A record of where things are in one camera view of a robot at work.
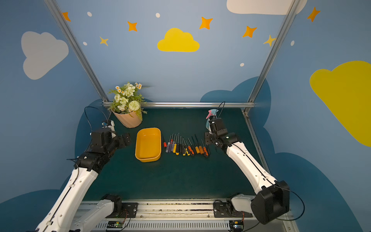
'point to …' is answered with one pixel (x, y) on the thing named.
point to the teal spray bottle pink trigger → (211, 112)
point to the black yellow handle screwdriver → (188, 153)
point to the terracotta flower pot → (130, 120)
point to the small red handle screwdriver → (164, 143)
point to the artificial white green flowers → (127, 99)
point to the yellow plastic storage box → (148, 145)
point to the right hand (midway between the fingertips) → (212, 133)
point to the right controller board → (236, 225)
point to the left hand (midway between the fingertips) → (120, 134)
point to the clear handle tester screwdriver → (167, 148)
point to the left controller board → (115, 224)
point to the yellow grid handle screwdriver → (197, 149)
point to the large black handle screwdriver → (180, 146)
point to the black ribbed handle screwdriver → (178, 147)
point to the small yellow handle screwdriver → (175, 146)
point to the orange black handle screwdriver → (191, 152)
